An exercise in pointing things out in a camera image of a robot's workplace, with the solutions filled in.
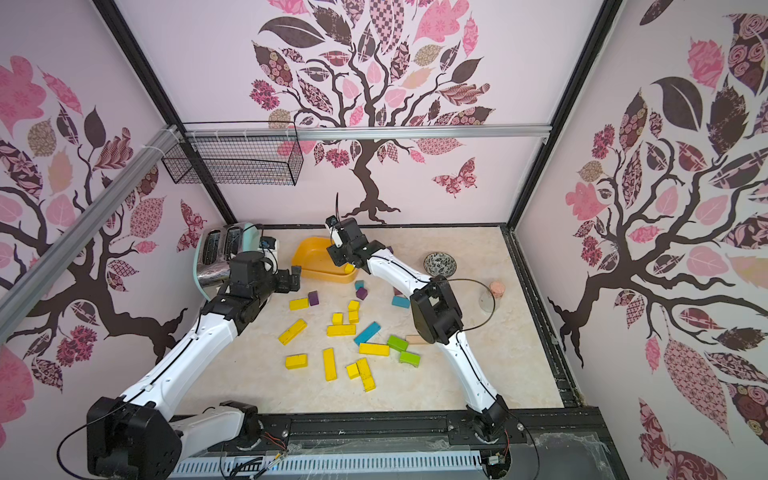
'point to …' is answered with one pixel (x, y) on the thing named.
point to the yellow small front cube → (352, 371)
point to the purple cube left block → (313, 296)
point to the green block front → (410, 358)
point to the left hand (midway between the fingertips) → (286, 271)
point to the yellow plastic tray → (316, 262)
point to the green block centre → (398, 343)
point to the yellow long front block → (366, 376)
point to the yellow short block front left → (296, 362)
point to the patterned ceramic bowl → (437, 263)
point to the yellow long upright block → (330, 364)
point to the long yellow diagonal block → (293, 332)
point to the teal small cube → (359, 284)
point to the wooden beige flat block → (415, 340)
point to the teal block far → (401, 301)
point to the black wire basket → (237, 151)
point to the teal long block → (367, 333)
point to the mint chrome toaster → (214, 246)
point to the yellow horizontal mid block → (341, 330)
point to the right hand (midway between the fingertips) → (338, 242)
